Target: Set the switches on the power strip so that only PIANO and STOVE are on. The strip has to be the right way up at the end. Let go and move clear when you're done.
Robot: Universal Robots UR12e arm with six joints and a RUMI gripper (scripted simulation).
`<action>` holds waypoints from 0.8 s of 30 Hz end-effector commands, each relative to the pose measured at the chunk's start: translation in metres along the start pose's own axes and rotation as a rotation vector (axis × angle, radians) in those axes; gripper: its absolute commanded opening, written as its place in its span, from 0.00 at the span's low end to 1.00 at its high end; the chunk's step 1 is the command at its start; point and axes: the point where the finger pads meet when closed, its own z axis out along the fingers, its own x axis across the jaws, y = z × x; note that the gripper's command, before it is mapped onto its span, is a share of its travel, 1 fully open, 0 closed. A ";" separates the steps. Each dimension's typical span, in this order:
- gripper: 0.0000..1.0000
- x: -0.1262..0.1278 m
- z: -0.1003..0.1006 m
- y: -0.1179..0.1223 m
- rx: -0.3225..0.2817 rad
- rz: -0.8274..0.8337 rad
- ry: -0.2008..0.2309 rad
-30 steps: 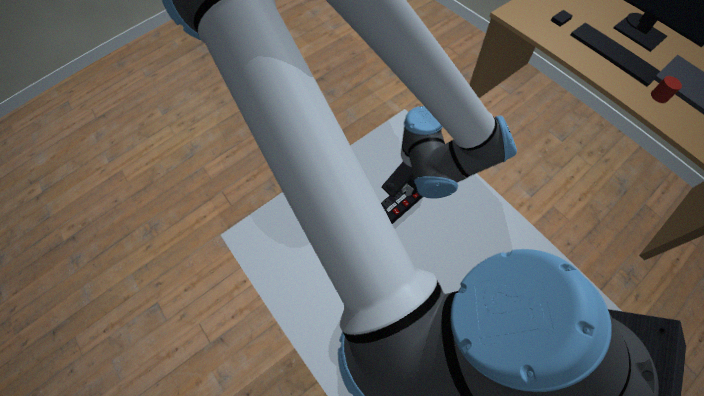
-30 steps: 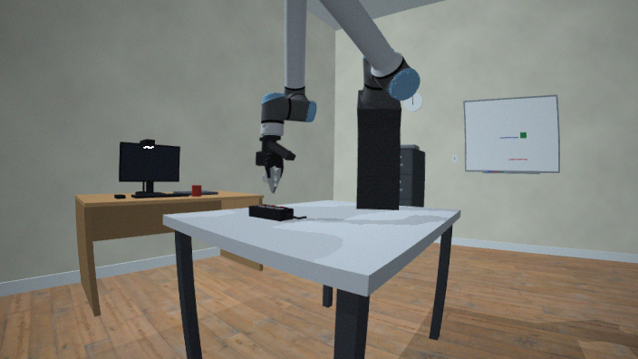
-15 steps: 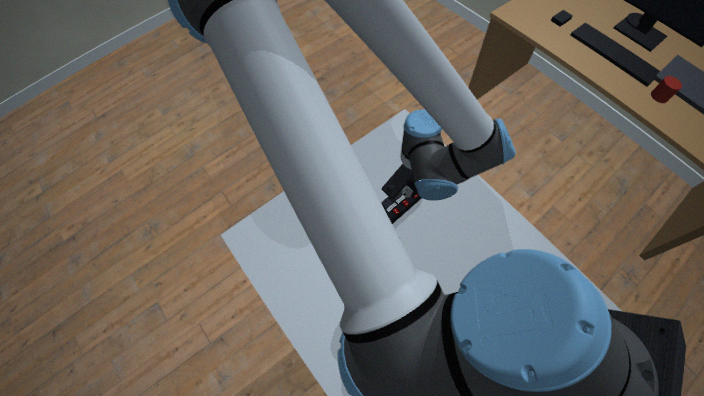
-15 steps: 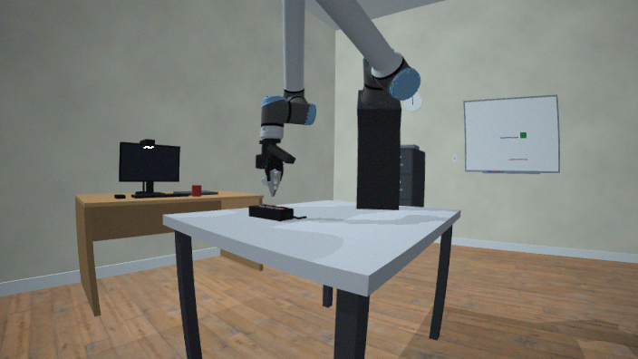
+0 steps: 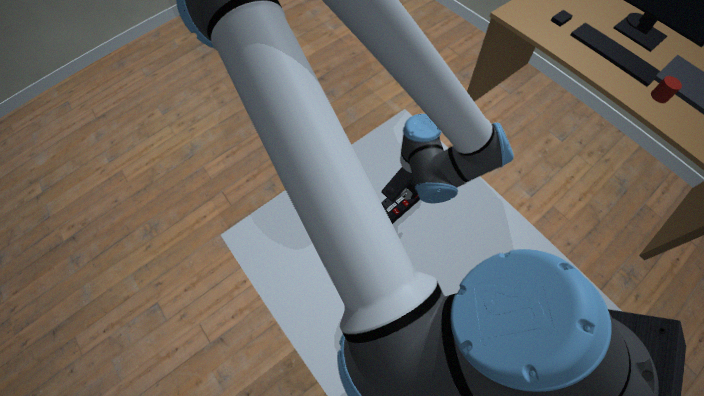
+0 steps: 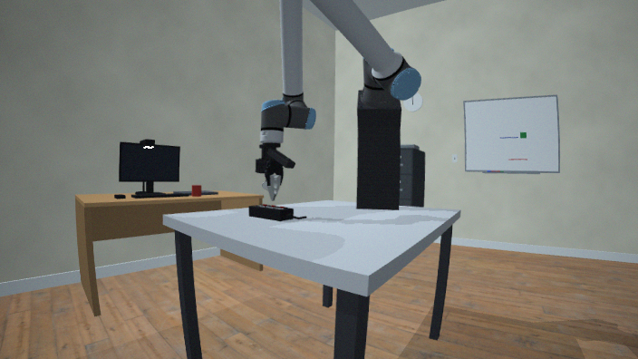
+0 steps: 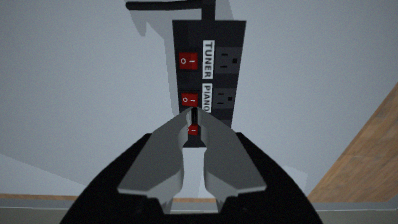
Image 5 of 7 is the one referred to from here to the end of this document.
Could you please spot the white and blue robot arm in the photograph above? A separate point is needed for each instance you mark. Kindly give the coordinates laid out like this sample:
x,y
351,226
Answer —
x,y
525,319

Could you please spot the black power strip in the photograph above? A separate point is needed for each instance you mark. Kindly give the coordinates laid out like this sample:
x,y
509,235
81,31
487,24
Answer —
x,y
395,209

